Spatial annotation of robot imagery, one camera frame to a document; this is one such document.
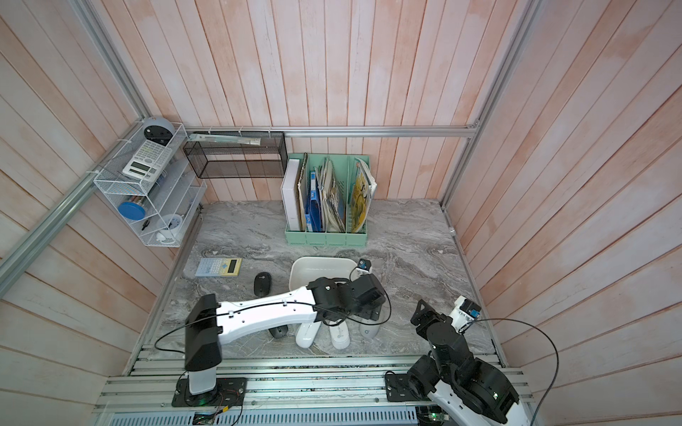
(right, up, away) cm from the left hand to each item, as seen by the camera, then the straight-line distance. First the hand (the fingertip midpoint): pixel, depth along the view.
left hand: (364, 303), depth 76 cm
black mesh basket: (-53, +50, +30) cm, 79 cm away
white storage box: (-19, +7, +21) cm, 29 cm away
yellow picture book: (+2, +37, +21) cm, 43 cm away
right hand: (+17, +1, -5) cm, 17 cm away
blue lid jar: (-68, +27, 0) cm, 74 cm away
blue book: (-17, +28, +30) cm, 45 cm away
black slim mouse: (-35, +2, +17) cm, 39 cm away
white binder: (-24, +34, +15) cm, 45 cm away
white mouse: (-18, -11, +6) cm, 22 cm away
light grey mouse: (+2, -11, +6) cm, 13 cm away
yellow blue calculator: (-53, +8, +22) cm, 58 cm away
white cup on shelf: (-62, +22, +8) cm, 67 cm away
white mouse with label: (-7, -11, +6) cm, 15 cm away
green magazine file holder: (-11, +32, +17) cm, 38 cm away
